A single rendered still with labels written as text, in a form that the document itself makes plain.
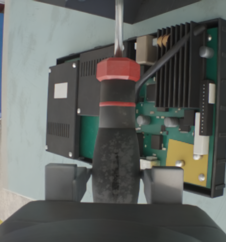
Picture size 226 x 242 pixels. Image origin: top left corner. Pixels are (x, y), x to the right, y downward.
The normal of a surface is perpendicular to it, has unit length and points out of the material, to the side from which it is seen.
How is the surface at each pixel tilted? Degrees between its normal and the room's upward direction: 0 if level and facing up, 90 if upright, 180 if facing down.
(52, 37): 0
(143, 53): 0
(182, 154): 0
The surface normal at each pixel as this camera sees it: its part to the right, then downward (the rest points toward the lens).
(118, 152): 0.05, -0.14
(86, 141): -0.80, -0.02
